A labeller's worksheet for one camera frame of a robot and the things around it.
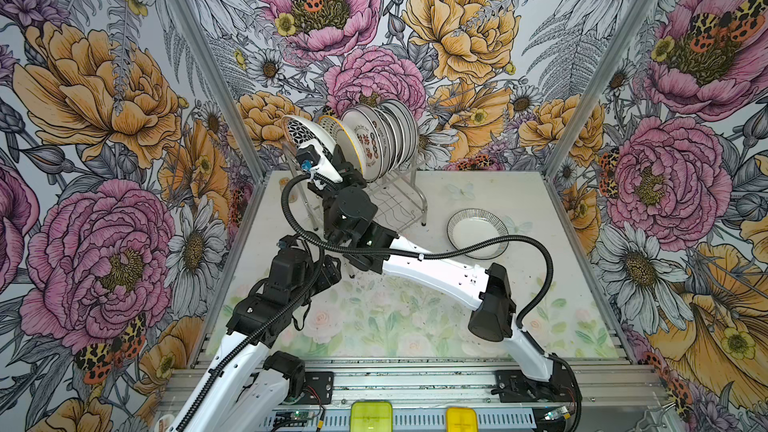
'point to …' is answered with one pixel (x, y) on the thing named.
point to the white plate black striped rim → (475, 225)
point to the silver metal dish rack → (395, 196)
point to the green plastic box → (371, 416)
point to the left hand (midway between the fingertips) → (327, 277)
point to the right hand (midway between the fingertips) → (338, 150)
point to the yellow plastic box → (461, 419)
